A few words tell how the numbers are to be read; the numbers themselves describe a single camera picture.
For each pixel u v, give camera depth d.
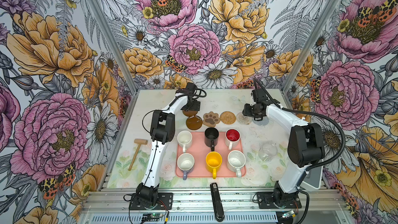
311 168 0.51
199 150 0.89
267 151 0.89
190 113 1.08
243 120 1.05
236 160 0.85
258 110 0.73
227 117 1.05
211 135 0.92
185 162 0.85
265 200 0.74
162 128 0.66
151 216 0.71
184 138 0.90
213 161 0.85
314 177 0.76
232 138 0.94
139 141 0.92
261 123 1.02
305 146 0.49
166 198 0.76
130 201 0.75
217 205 0.72
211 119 1.05
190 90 0.91
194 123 1.03
